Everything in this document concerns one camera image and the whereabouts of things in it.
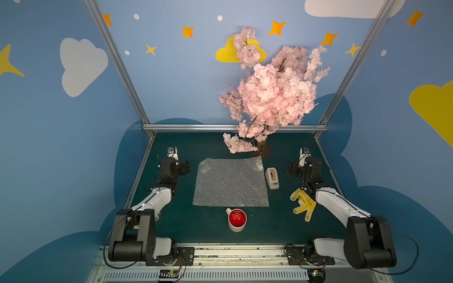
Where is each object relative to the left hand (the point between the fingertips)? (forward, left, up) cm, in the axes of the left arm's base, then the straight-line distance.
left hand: (178, 157), depth 90 cm
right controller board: (-47, -65, -17) cm, 82 cm away
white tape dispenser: (-3, -50, -11) cm, 52 cm away
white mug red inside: (-26, -31, -15) cm, 43 cm away
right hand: (0, -64, 0) cm, 64 cm away
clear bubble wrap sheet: (-5, -28, -15) cm, 32 cm away
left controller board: (-48, -2, -17) cm, 51 cm away
